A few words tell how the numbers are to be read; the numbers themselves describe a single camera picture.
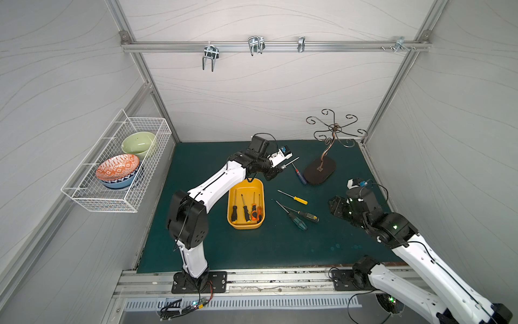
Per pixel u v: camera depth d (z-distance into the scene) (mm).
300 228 859
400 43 765
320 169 1053
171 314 675
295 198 956
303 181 1022
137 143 732
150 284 749
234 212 903
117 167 637
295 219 881
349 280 730
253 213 894
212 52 783
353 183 664
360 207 524
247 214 899
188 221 463
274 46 783
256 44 765
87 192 582
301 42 722
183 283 717
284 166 839
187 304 698
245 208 929
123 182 573
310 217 883
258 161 682
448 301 417
